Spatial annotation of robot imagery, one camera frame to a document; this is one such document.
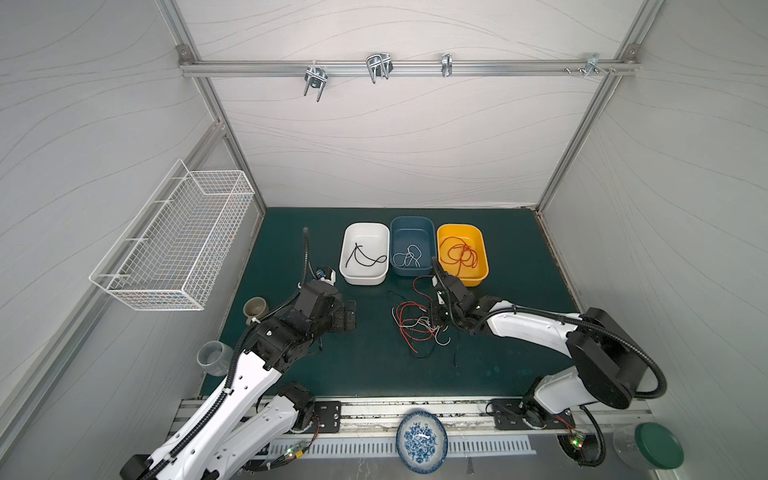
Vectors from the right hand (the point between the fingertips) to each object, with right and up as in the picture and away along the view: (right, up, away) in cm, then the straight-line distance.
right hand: (432, 303), depth 89 cm
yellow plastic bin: (+18, +20, +19) cm, 33 cm away
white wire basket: (-63, +16, -22) cm, 69 cm away
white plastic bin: (-19, +20, +22) cm, 35 cm away
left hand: (-24, +4, -15) cm, 29 cm away
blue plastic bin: (-2, +23, +23) cm, 32 cm away
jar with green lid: (+42, -24, -28) cm, 56 cm away
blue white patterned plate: (-5, -29, -19) cm, 35 cm away
